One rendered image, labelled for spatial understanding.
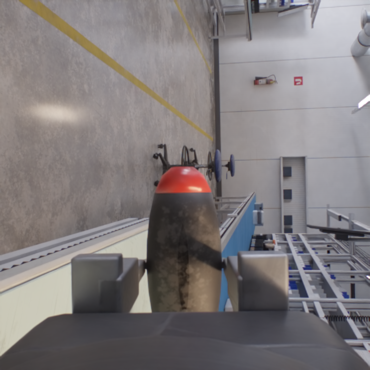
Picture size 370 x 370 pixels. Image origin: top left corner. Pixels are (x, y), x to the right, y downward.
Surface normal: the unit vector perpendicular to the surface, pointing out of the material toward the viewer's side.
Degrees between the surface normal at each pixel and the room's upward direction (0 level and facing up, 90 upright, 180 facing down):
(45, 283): 0
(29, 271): 45
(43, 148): 0
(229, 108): 90
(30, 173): 0
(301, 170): 90
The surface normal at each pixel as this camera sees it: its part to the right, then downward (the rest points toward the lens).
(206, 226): 0.63, -0.14
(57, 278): 0.99, -0.02
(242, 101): -0.16, 0.01
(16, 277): 0.69, -0.72
